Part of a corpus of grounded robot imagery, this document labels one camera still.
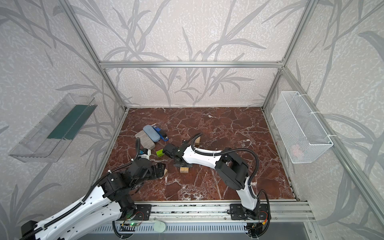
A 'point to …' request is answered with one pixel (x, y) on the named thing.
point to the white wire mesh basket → (302, 137)
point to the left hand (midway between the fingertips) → (161, 163)
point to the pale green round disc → (159, 226)
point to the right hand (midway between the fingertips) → (181, 158)
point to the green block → (160, 153)
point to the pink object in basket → (297, 150)
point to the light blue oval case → (152, 133)
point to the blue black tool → (162, 133)
